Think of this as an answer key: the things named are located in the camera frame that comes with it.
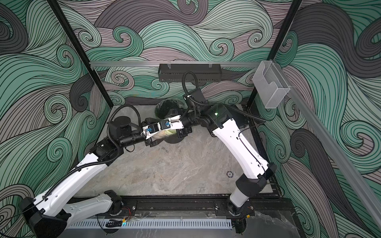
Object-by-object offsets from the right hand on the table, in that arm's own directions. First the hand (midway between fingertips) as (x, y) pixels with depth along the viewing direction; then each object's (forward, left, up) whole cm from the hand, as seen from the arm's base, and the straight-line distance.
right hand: (168, 121), depth 63 cm
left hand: (+2, +3, -3) cm, 5 cm away
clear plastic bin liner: (+27, +3, -19) cm, 33 cm away
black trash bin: (+13, +2, -35) cm, 37 cm away
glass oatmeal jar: (-5, +3, -3) cm, 7 cm away
